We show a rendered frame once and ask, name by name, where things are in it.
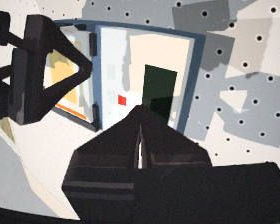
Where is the white cassette with yellow panel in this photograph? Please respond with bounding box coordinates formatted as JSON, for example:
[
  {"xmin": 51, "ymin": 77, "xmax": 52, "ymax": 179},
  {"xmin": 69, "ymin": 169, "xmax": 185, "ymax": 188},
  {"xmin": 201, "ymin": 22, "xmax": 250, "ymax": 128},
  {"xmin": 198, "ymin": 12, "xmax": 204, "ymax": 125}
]
[{"xmin": 44, "ymin": 29, "xmax": 94, "ymax": 123}]

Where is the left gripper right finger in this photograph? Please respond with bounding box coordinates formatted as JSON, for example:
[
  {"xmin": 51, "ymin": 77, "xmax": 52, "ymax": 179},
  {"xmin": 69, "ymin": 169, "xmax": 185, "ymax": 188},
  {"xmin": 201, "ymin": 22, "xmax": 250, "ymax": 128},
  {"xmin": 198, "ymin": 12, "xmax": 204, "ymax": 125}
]
[{"xmin": 140, "ymin": 104, "xmax": 213, "ymax": 168}]

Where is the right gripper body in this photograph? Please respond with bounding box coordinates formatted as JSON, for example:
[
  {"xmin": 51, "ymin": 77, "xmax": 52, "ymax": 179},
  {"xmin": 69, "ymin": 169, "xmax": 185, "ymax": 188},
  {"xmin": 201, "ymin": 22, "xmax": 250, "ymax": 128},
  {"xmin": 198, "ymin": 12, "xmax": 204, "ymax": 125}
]
[{"xmin": 0, "ymin": 11, "xmax": 37, "ymax": 126}]

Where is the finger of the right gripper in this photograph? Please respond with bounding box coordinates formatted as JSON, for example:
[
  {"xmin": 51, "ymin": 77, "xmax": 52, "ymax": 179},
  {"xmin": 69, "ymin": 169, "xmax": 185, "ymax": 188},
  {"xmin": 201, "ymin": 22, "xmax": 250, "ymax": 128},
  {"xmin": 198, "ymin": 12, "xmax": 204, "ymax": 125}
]
[
  {"xmin": 0, "ymin": 31, "xmax": 23, "ymax": 80},
  {"xmin": 22, "ymin": 14, "xmax": 93, "ymax": 124}
]

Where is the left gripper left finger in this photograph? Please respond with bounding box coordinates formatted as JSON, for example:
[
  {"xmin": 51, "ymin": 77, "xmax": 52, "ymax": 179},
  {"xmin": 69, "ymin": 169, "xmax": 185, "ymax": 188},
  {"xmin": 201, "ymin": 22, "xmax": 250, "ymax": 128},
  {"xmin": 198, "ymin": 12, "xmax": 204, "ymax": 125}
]
[{"xmin": 68, "ymin": 104, "xmax": 140, "ymax": 168}]

